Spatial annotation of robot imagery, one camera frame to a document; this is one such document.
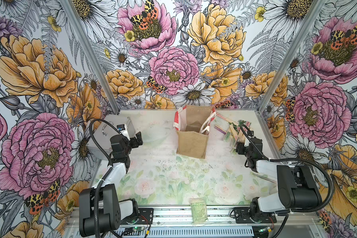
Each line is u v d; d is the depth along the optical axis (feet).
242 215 2.42
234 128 3.53
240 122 3.78
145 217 2.40
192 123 3.54
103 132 2.79
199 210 2.40
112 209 1.38
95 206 1.25
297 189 1.46
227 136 3.35
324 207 1.37
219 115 3.90
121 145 2.20
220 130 3.56
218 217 2.49
